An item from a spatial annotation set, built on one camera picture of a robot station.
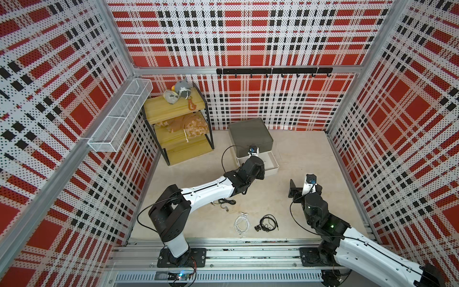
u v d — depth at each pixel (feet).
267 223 2.69
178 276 2.26
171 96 2.75
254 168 2.06
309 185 2.13
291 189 2.33
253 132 3.08
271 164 3.17
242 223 2.75
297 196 2.27
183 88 2.83
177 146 3.66
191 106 2.83
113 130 2.33
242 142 2.89
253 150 2.40
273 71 2.91
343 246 1.73
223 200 2.92
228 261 2.45
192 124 2.90
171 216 1.46
